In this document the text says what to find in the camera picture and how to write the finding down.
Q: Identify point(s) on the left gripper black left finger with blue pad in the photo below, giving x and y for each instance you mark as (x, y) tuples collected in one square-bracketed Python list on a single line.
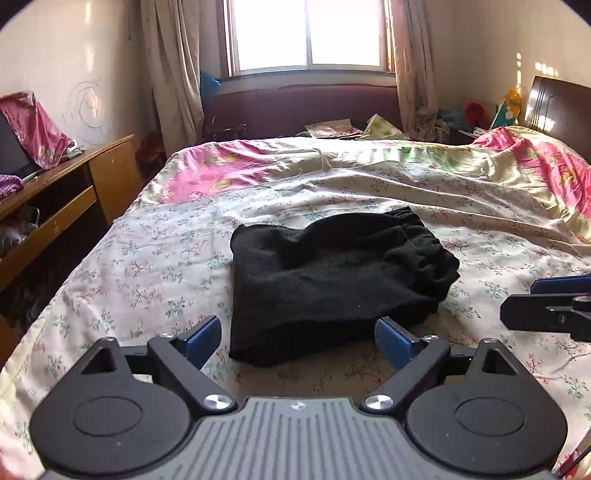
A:
[(122, 411)]

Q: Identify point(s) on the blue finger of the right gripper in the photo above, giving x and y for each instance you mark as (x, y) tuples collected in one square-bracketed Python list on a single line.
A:
[(562, 285)]

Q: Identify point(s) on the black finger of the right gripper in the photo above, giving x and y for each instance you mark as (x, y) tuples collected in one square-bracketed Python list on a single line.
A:
[(538, 312)]

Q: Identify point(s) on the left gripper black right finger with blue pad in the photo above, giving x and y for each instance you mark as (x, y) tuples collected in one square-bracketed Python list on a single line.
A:
[(463, 411)]

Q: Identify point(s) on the black pants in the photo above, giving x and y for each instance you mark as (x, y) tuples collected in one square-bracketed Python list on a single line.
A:
[(303, 291)]

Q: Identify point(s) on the pink floral quilt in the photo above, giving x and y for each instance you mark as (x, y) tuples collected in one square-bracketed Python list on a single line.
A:
[(551, 171)]

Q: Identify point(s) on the floral bed sheet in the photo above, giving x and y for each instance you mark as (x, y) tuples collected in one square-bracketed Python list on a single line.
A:
[(166, 264)]

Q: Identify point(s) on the dark wooden headboard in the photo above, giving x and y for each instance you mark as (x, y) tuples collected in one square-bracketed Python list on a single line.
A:
[(562, 110)]

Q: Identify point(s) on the yellow green toy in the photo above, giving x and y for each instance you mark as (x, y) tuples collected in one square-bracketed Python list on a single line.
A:
[(509, 111)]

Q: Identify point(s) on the red plush toy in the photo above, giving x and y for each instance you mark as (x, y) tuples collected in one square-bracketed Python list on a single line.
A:
[(476, 116)]

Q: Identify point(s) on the wooden desk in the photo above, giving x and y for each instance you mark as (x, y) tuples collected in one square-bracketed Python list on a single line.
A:
[(78, 201)]

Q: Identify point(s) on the grey clothes in desk shelf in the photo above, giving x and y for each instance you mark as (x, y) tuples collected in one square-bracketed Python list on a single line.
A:
[(17, 227)]

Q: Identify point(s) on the green patterned paper bag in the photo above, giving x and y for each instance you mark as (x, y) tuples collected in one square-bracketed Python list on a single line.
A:
[(379, 128)]

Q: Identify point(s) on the purple dotted cloth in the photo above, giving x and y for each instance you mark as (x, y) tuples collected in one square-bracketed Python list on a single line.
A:
[(9, 185)]

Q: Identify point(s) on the black monitor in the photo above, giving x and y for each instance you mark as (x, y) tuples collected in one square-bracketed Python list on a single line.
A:
[(14, 160)]

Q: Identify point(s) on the magazine on bed edge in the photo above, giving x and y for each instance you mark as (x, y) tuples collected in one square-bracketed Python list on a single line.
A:
[(335, 129)]

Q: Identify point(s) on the pink floral cloth on monitor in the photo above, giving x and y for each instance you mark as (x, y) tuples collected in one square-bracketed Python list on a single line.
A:
[(36, 132)]

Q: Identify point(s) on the right beige curtain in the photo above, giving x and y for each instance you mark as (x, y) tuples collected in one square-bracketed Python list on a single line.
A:
[(414, 68)]

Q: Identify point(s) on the beige curtain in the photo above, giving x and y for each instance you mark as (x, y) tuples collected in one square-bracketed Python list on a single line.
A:
[(171, 33), (414, 68)]

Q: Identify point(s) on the blue bag by window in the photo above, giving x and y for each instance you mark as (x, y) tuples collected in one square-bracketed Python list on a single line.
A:
[(209, 87)]

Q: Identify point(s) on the left beige curtain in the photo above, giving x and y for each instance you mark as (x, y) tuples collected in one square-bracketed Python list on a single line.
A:
[(171, 33)]

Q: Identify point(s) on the window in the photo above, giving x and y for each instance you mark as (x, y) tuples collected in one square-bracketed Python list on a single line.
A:
[(278, 36)]

